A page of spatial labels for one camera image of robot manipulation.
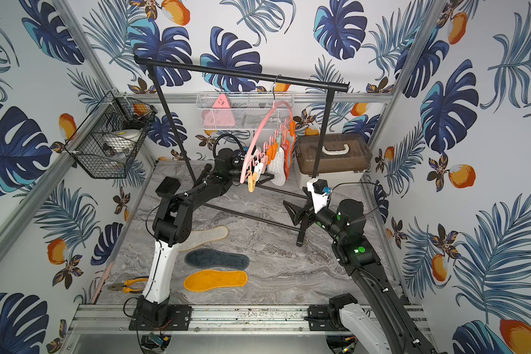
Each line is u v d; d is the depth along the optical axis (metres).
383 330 0.51
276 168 0.88
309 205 0.59
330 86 0.53
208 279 0.82
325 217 0.60
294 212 0.60
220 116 0.90
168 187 1.06
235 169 0.84
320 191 0.56
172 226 0.62
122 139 0.80
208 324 0.74
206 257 0.88
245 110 1.03
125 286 0.81
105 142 0.85
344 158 0.95
